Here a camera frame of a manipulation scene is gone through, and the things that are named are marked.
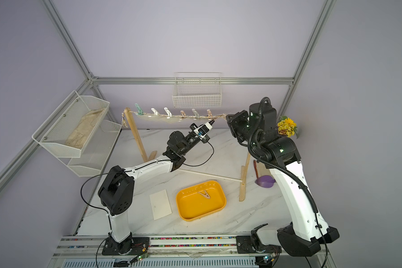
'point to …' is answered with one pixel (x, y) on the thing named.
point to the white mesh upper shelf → (68, 130)
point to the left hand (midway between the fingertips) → (211, 120)
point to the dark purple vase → (264, 181)
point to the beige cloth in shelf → (77, 136)
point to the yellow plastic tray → (191, 204)
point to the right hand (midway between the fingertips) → (226, 120)
